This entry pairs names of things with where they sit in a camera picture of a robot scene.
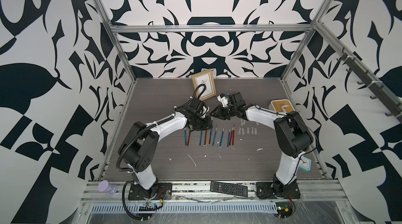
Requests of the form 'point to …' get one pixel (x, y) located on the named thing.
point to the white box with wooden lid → (282, 105)
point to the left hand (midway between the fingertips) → (211, 124)
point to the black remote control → (229, 189)
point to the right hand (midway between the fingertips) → (210, 112)
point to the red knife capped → (210, 140)
